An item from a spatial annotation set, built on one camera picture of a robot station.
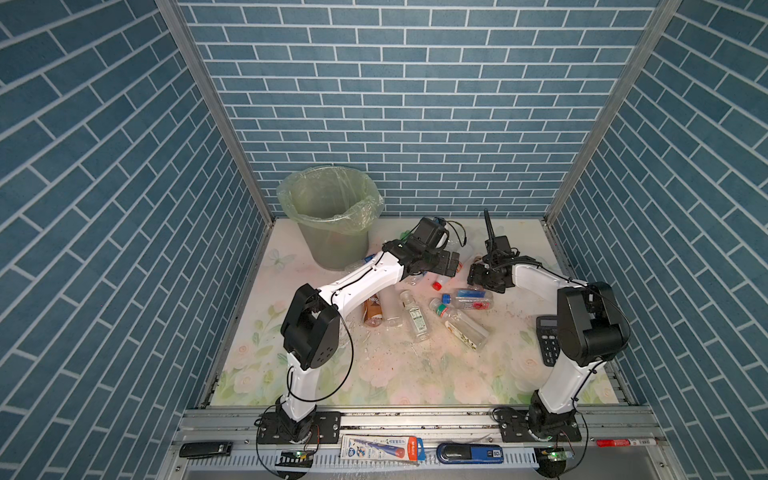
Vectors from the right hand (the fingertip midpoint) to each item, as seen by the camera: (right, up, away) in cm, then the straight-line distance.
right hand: (475, 276), depth 99 cm
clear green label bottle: (-20, -11, -12) cm, 26 cm away
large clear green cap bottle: (-6, -14, -9) cm, 18 cm away
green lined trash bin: (-50, +24, +10) cm, 56 cm away
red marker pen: (+29, -37, -28) cm, 54 cm away
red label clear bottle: (-11, -2, +2) cm, 11 cm away
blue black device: (-10, -37, -32) cm, 50 cm away
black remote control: (-70, -36, -31) cm, 85 cm away
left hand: (-12, +6, -12) cm, 18 cm away
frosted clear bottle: (-28, -11, -3) cm, 30 cm away
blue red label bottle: (-2, -8, 0) cm, 8 cm away
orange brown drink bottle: (-34, -10, -8) cm, 36 cm away
